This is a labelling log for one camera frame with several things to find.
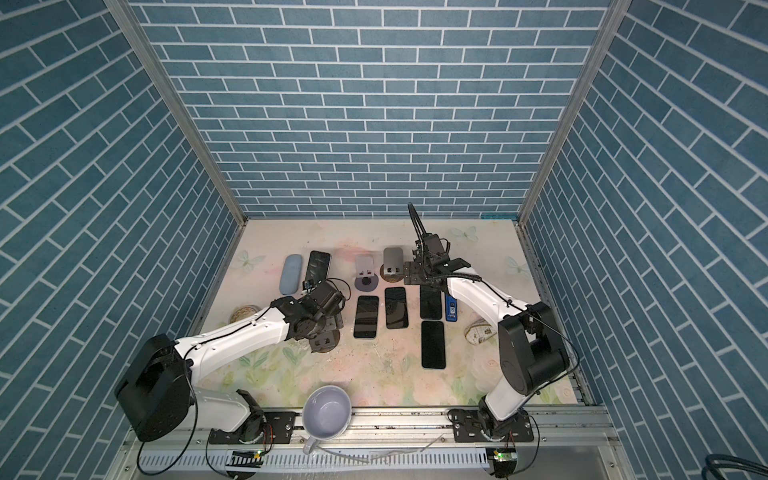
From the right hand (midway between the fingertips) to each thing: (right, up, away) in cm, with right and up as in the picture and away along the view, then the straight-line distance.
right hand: (415, 268), depth 91 cm
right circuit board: (+21, -46, -18) cm, 53 cm away
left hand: (-25, -16, -5) cm, 30 cm away
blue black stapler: (+11, -12, +1) cm, 16 cm away
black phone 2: (-16, -16, +3) cm, 22 cm away
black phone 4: (+5, -22, -5) cm, 23 cm away
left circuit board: (-43, -45, -19) cm, 65 cm away
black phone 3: (+5, -12, +6) cm, 15 cm away
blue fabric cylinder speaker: (-42, -3, +10) cm, 44 cm away
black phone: (-31, +1, 0) cm, 31 cm away
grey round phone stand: (-16, -5, +10) cm, 20 cm away
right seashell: (+19, -19, -5) cm, 27 cm away
